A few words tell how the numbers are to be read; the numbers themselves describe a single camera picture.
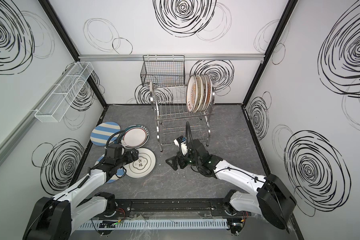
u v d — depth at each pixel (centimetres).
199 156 61
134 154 80
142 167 87
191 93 84
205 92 68
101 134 103
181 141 70
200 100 69
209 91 68
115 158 67
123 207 74
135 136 104
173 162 68
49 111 71
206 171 59
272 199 41
